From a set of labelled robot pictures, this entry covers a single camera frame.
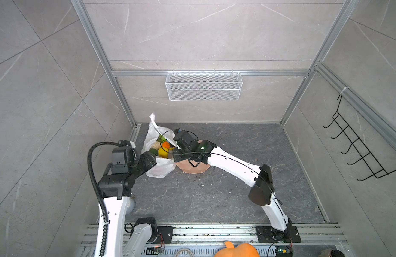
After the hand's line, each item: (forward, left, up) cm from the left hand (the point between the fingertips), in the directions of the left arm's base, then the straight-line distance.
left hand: (152, 156), depth 69 cm
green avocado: (+18, +8, -23) cm, 30 cm away
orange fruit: (+21, 0, -19) cm, 28 cm away
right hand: (+7, -9, -8) cm, 14 cm away
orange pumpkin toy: (-33, -37, -23) cm, 55 cm away
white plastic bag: (+5, -1, -20) cm, 21 cm away
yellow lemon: (+17, +2, -23) cm, 29 cm away
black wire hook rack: (+1, -88, +4) cm, 88 cm away
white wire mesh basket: (+51, -25, +2) cm, 57 cm away
